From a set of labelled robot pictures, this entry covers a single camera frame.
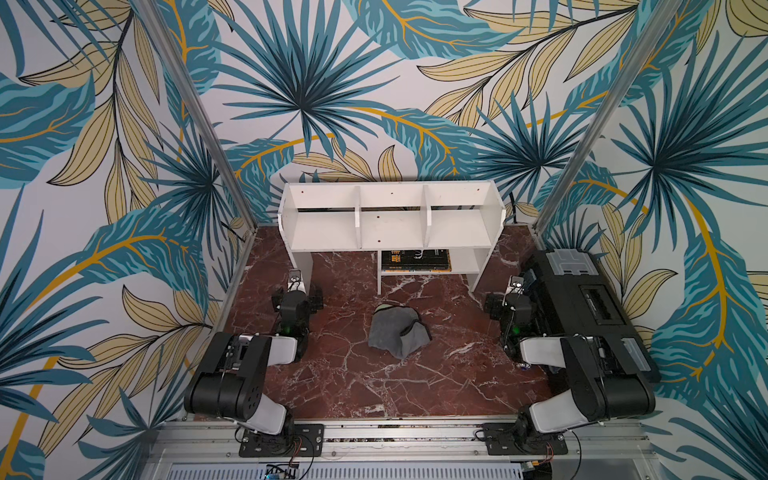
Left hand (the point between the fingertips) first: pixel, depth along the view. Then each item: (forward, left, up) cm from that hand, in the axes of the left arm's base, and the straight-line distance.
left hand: (298, 288), depth 92 cm
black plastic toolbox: (-7, -80, +10) cm, 81 cm away
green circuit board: (-46, -1, -10) cm, 47 cm away
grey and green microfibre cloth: (-11, -31, -4) cm, 33 cm away
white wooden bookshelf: (+9, -35, +19) cm, 40 cm away
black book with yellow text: (+7, -36, +6) cm, 37 cm away
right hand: (0, -66, -1) cm, 66 cm away
